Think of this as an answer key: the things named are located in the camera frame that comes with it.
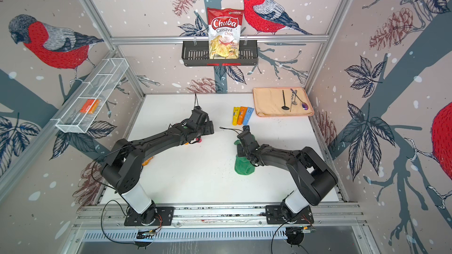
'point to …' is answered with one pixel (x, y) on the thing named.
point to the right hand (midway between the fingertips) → (242, 145)
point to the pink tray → (281, 102)
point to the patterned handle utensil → (292, 98)
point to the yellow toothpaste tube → (235, 115)
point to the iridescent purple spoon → (304, 106)
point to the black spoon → (284, 107)
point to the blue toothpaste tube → (248, 113)
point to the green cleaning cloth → (242, 166)
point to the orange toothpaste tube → (242, 115)
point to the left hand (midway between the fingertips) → (212, 122)
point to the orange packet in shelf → (90, 106)
